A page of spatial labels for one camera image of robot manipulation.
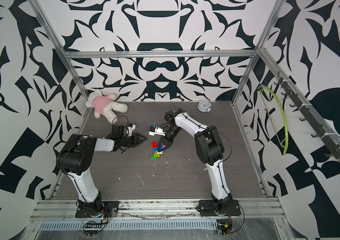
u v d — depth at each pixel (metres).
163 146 0.82
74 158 0.50
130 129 0.91
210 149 0.56
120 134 0.81
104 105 1.05
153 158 0.85
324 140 0.51
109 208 0.75
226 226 0.70
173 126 0.76
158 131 0.81
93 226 0.73
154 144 0.88
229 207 0.69
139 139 0.89
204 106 1.15
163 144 0.81
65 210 0.76
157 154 0.84
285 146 0.66
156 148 0.83
